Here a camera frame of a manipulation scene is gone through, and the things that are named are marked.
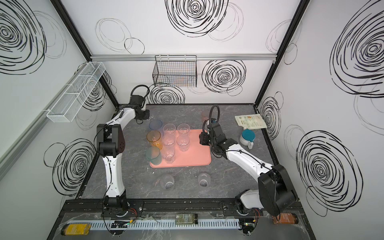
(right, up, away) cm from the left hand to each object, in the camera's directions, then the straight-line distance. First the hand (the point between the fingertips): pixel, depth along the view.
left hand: (146, 114), depth 106 cm
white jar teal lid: (+67, -15, -15) cm, 71 cm away
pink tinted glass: (+43, -1, +9) cm, 44 cm away
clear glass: (+27, -11, -4) cm, 30 cm away
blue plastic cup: (+11, -7, -15) cm, 20 cm away
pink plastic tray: (+36, -26, -15) cm, 47 cm away
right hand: (+38, -14, -21) cm, 46 cm away
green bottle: (+31, -49, -38) cm, 70 cm away
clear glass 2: (+27, -18, -12) cm, 35 cm away
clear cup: (+18, -18, -11) cm, 27 cm away
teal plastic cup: (+9, -25, -16) cm, 32 cm away
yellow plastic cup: (+10, -15, -17) cm, 25 cm away
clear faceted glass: (+17, -11, -6) cm, 22 cm away
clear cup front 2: (+40, -38, -24) cm, 60 cm away
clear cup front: (+20, -38, -26) cm, 50 cm away
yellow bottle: (-18, -52, -41) cm, 69 cm away
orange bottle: (+77, -49, -38) cm, 99 cm away
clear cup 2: (+19, -24, -18) cm, 36 cm away
